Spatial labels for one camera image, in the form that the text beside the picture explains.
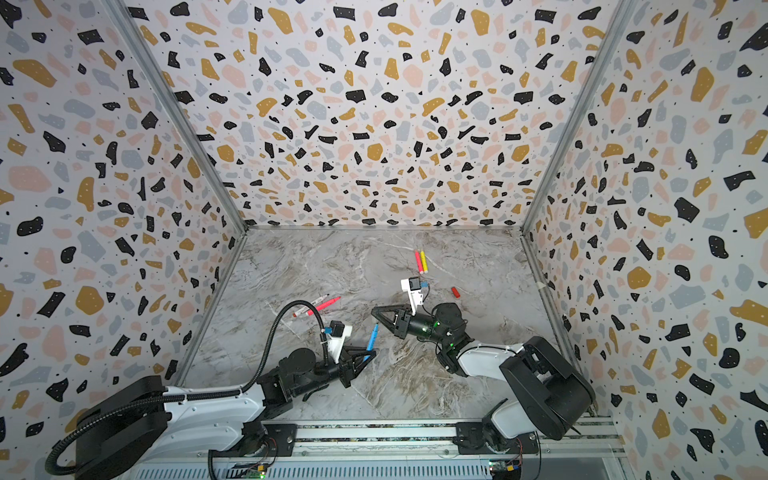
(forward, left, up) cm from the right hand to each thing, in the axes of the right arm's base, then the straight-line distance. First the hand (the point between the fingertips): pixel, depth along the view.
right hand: (370, 312), depth 72 cm
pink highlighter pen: (+32, -13, -22) cm, 42 cm away
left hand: (-7, -1, -7) cm, 10 cm away
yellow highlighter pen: (+33, -15, -22) cm, 43 cm away
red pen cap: (+21, -25, -23) cm, 40 cm away
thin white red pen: (-2, +13, +5) cm, 14 cm away
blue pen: (-4, 0, -6) cm, 7 cm away
